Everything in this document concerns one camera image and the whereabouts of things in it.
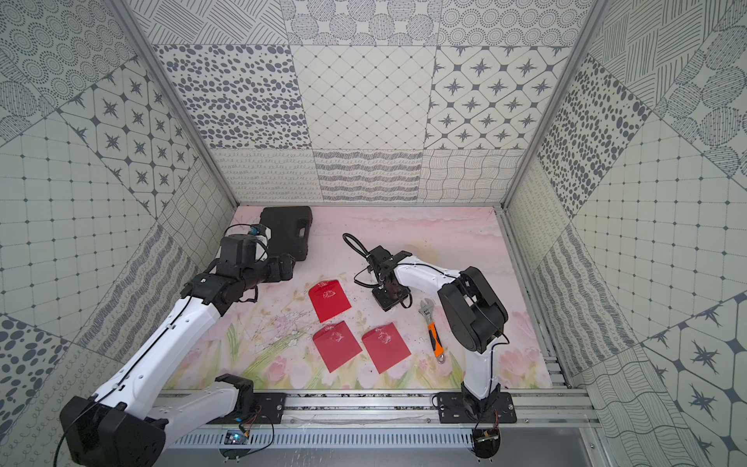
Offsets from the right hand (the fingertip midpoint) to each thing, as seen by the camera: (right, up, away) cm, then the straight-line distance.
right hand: (392, 305), depth 91 cm
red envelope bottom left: (-17, -11, -6) cm, 21 cm away
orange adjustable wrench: (+11, -1, +1) cm, 11 cm away
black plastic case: (-38, +25, +16) cm, 48 cm away
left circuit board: (-40, -28, -20) cm, 53 cm away
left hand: (-30, +16, -13) cm, 36 cm away
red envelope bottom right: (-2, -11, -6) cm, 13 cm away
